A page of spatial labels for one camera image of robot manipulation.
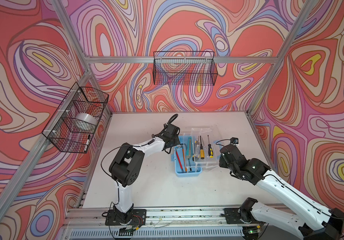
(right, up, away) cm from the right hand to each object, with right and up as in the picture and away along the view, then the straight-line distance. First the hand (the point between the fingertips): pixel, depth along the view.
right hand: (223, 159), depth 77 cm
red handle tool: (-23, -4, +16) cm, 28 cm away
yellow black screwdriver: (-11, +4, +5) cm, 12 cm away
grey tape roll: (-69, +22, -4) cm, 73 cm away
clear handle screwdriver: (-13, +5, +5) cm, 15 cm away
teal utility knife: (-17, +4, +9) cm, 20 cm away
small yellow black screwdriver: (-6, +4, +3) cm, 8 cm away
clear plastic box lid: (-9, +6, +5) cm, 12 cm away
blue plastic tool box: (-15, -7, +6) cm, 17 cm away
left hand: (-23, +9, +19) cm, 31 cm away
